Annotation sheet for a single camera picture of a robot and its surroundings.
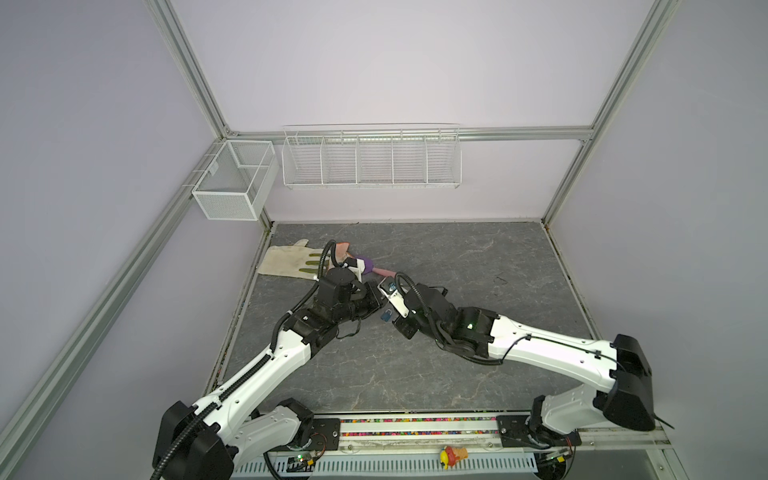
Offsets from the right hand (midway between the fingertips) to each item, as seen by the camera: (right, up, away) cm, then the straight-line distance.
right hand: (394, 303), depth 74 cm
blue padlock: (-2, -1, -10) cm, 10 cm away
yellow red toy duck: (+13, -34, -5) cm, 37 cm away
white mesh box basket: (-54, +37, +28) cm, 72 cm away
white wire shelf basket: (-8, +45, +25) cm, 52 cm away
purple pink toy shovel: (-10, +7, +32) cm, 35 cm away
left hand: (0, +2, 0) cm, 2 cm away
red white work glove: (-20, +13, +35) cm, 42 cm away
